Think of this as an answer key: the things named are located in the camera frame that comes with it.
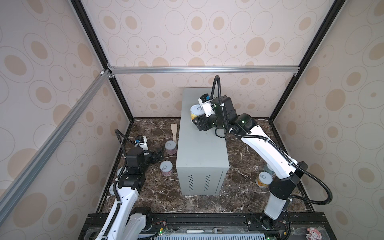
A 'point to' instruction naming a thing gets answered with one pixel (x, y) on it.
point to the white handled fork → (196, 231)
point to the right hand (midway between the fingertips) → (199, 117)
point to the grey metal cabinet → (202, 158)
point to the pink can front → (166, 168)
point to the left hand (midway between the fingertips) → (160, 146)
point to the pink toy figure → (313, 234)
